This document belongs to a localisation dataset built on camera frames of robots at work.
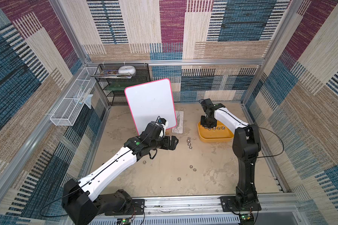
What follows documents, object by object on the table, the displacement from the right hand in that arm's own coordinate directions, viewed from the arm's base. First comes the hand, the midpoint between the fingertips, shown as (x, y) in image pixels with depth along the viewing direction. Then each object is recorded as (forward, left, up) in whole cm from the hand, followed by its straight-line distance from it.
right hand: (204, 123), depth 99 cm
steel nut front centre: (-35, +19, -7) cm, 40 cm away
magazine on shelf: (+20, +60, +28) cm, 70 cm away
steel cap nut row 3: (-12, +11, -7) cm, 18 cm away
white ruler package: (+2, +17, -6) cm, 18 cm away
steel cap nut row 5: (-8, -4, +6) cm, 11 cm away
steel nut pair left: (-27, +11, -7) cm, 30 cm away
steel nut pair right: (-29, +9, -7) cm, 32 cm away
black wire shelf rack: (+18, +61, +18) cm, 67 cm away
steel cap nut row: (-8, +11, -6) cm, 15 cm away
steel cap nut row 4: (-15, +11, -7) cm, 19 cm away
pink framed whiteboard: (+1, +36, +22) cm, 42 cm away
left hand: (-20, +23, +14) cm, 34 cm away
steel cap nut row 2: (-10, +12, -7) cm, 17 cm away
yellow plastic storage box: (-6, -7, -6) cm, 12 cm away
